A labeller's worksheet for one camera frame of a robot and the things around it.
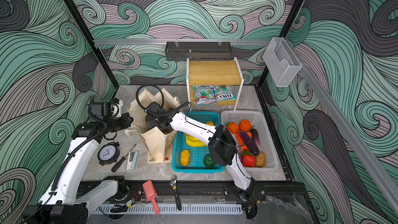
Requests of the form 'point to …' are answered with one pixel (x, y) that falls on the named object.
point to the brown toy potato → (260, 159)
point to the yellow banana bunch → (192, 141)
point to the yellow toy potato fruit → (185, 157)
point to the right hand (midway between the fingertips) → (158, 124)
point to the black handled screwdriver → (118, 164)
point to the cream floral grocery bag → (156, 141)
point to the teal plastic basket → (197, 154)
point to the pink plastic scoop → (150, 194)
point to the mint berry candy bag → (204, 95)
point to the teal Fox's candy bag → (224, 93)
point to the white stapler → (132, 160)
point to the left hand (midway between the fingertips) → (133, 117)
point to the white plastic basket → (257, 122)
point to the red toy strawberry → (249, 159)
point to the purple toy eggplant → (250, 143)
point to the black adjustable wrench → (173, 183)
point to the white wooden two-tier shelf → (213, 73)
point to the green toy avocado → (209, 161)
